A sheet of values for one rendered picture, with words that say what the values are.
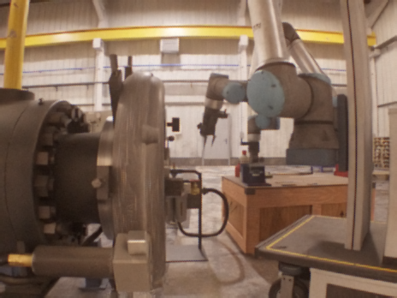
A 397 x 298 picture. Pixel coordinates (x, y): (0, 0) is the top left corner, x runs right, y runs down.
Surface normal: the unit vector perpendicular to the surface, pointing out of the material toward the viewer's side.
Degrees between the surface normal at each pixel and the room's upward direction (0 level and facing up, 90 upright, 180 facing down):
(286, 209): 90
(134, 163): 80
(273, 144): 90
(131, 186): 87
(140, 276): 112
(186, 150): 90
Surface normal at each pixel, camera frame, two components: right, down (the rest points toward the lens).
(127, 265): 0.11, 0.38
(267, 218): 0.11, 0.00
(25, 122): 0.08, -0.65
